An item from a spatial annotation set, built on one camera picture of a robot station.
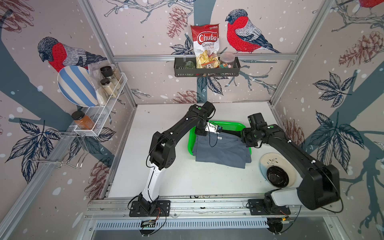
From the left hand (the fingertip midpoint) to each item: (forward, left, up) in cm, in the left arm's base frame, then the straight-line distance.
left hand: (204, 126), depth 91 cm
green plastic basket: (+5, -19, -10) cm, 22 cm away
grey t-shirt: (-15, -9, -3) cm, 18 cm away
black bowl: (-27, -40, -10) cm, 50 cm away
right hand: (-6, -19, +1) cm, 20 cm away
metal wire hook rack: (-27, +57, +23) cm, 67 cm away
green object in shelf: (+32, +9, +23) cm, 40 cm away
